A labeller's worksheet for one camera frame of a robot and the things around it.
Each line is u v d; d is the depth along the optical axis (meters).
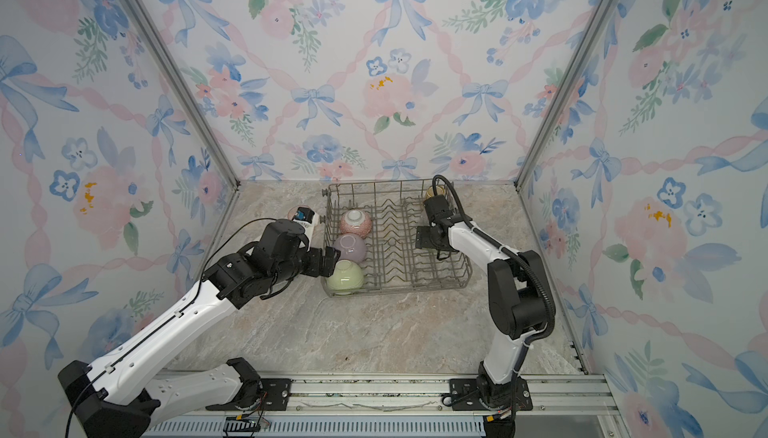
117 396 0.38
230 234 1.07
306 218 0.63
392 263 0.96
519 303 0.48
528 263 0.49
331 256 0.65
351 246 0.95
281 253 0.52
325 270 0.65
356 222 1.03
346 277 0.86
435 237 0.69
